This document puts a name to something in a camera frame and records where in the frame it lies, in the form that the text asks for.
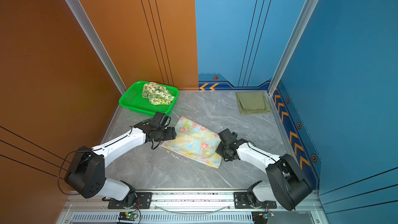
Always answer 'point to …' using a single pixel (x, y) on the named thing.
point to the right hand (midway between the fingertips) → (215, 153)
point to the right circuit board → (261, 217)
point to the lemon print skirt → (157, 94)
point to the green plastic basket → (131, 97)
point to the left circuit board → (127, 216)
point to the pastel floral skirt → (196, 141)
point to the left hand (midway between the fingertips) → (172, 133)
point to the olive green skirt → (251, 102)
